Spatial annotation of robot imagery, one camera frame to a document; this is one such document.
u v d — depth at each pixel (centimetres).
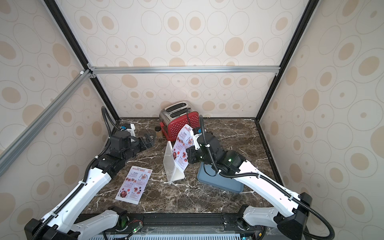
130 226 73
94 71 91
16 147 53
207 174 58
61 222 38
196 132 59
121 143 54
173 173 77
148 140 67
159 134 106
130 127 67
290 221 40
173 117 97
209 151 48
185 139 70
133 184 86
